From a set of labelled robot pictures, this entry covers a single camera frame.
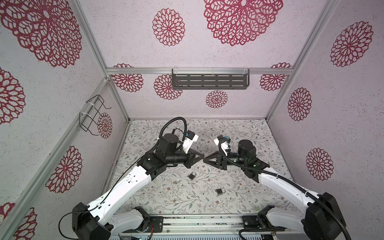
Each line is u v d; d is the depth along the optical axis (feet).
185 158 1.97
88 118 2.46
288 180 1.62
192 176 2.94
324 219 1.30
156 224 2.40
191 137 1.98
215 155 2.17
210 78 3.11
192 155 1.93
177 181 2.89
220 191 2.77
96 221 1.24
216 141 2.09
